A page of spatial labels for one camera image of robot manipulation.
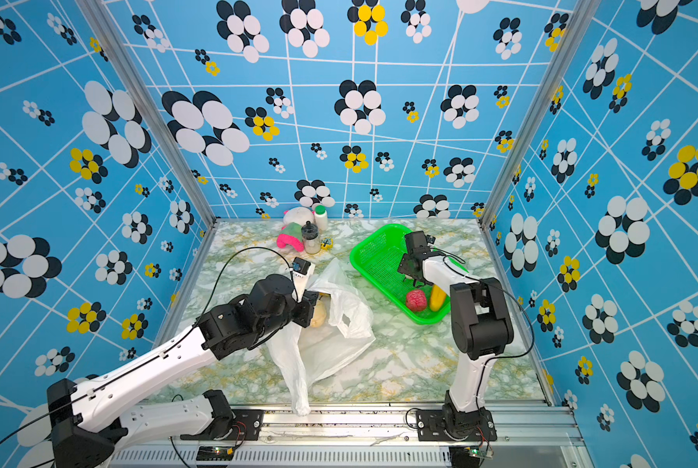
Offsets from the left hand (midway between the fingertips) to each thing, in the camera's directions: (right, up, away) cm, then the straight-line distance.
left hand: (323, 292), depth 72 cm
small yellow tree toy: (-3, +13, +40) cm, 42 cm away
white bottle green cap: (-6, +22, +41) cm, 47 cm away
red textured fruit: (+27, -5, +18) cm, 33 cm away
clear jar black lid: (-9, +13, +38) cm, 41 cm away
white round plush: (-14, +24, +41) cm, 49 cm away
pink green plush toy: (-17, +16, +36) cm, 43 cm away
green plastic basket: (+17, +8, +37) cm, 41 cm away
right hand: (+30, +4, +28) cm, 41 cm away
